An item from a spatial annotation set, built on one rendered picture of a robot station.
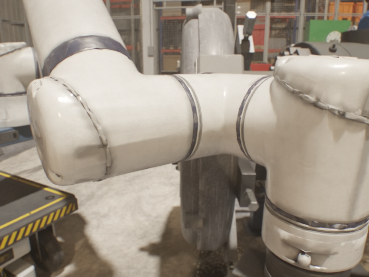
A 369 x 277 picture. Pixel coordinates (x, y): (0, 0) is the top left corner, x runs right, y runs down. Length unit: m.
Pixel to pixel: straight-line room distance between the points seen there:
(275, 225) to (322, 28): 8.00
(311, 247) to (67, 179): 0.19
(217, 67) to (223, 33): 0.19
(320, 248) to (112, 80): 0.20
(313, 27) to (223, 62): 7.65
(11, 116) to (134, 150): 0.90
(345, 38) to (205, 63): 0.64
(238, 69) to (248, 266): 0.32
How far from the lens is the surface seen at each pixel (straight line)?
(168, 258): 1.32
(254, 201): 0.53
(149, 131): 0.22
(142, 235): 1.48
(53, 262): 1.27
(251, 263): 0.32
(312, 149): 0.21
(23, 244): 1.11
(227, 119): 0.26
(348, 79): 0.21
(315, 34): 8.13
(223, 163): 0.59
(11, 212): 1.16
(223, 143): 0.28
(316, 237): 0.24
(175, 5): 12.82
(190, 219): 0.67
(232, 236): 0.82
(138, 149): 0.22
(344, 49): 0.91
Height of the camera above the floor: 0.81
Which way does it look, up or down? 14 degrees down
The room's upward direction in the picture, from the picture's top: straight up
